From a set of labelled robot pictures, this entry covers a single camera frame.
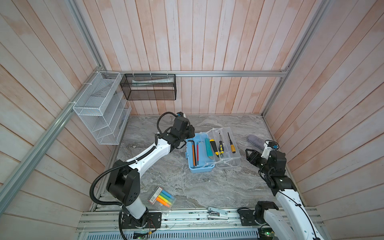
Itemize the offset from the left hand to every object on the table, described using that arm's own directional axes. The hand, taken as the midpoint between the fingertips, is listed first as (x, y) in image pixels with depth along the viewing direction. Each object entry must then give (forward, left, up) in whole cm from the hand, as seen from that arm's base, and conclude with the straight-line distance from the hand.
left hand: (192, 131), depth 85 cm
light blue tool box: (-4, -3, -20) cm, 20 cm away
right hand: (-11, -31, -3) cm, 33 cm away
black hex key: (-1, -2, -19) cm, 19 cm away
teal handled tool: (-5, -10, -12) cm, 16 cm away
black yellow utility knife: (-4, -14, -10) cm, 17 cm away
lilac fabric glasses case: (+5, -45, -17) cm, 48 cm away
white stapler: (-39, -11, -19) cm, 45 cm away
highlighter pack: (-32, +16, -19) cm, 41 cm away
